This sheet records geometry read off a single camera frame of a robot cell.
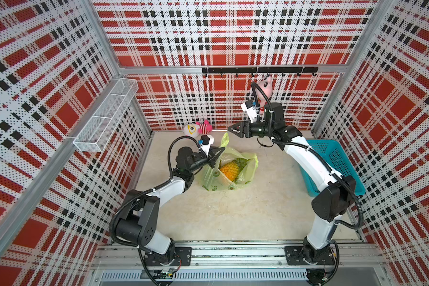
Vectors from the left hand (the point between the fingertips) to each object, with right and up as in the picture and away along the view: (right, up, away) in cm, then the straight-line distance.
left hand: (226, 147), depth 81 cm
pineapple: (+2, -12, +10) cm, 16 cm away
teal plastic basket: (+64, -4, +23) cm, 68 cm away
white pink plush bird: (-21, +11, +32) cm, 40 cm away
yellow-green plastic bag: (-6, -15, +3) cm, 17 cm away
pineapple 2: (+8, -9, +17) cm, 21 cm away
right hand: (+3, +8, -6) cm, 11 cm away
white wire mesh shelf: (-68, +6, +10) cm, 69 cm away
